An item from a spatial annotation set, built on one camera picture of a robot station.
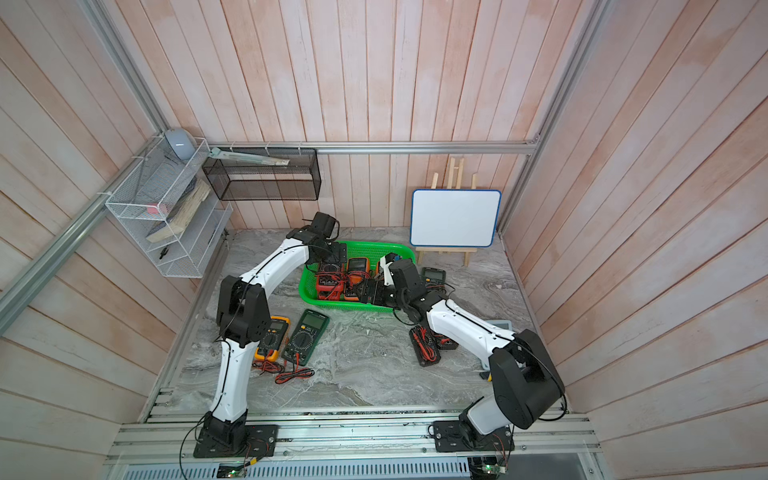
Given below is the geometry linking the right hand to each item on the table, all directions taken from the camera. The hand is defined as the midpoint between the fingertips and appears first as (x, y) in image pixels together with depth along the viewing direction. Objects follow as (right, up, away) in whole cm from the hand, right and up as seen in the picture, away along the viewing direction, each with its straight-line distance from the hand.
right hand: (365, 289), depth 85 cm
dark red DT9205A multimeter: (-11, +2, +7) cm, 14 cm away
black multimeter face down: (+18, -16, +1) cm, 24 cm away
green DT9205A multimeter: (-18, -15, +3) cm, 24 cm away
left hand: (-12, +9, +16) cm, 22 cm away
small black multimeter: (+23, -16, +1) cm, 28 cm away
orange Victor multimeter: (-3, +5, +16) cm, 17 cm away
